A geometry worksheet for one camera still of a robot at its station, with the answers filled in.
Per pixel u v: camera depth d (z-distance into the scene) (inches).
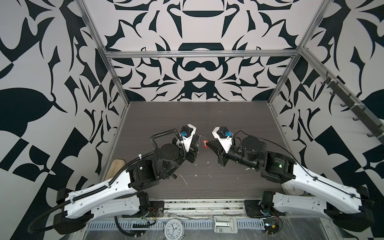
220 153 20.5
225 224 27.2
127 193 17.6
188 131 18.7
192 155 21.0
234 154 20.0
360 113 21.8
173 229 26.0
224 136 19.1
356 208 15.5
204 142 23.7
